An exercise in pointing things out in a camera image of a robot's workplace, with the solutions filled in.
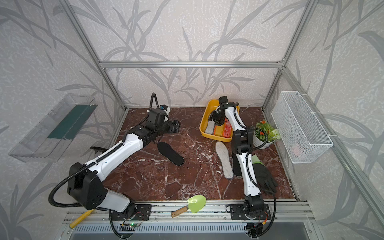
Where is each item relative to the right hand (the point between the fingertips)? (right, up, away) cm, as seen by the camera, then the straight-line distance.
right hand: (210, 120), depth 108 cm
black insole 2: (+11, -23, -35) cm, 43 cm away
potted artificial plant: (+28, -9, -20) cm, 36 cm away
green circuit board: (-40, -50, -37) cm, 74 cm away
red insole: (+12, -7, -3) cm, 14 cm away
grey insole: (0, -5, -3) cm, 6 cm away
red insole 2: (+6, -7, -4) cm, 10 cm away
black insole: (-29, -20, -12) cm, 37 cm away
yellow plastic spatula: (-65, -47, -37) cm, 88 cm away
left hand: (-21, -2, -25) cm, 33 cm away
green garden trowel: (-10, -44, -31) cm, 55 cm away
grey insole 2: (+7, -20, -12) cm, 25 cm away
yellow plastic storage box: (+2, +12, +11) cm, 16 cm away
